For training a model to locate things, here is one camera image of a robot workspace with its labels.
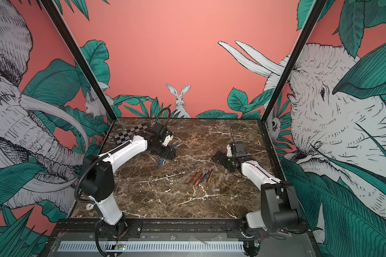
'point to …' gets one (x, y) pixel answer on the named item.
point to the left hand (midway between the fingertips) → (170, 151)
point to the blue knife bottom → (205, 177)
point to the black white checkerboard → (126, 135)
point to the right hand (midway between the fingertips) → (217, 158)
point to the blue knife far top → (177, 146)
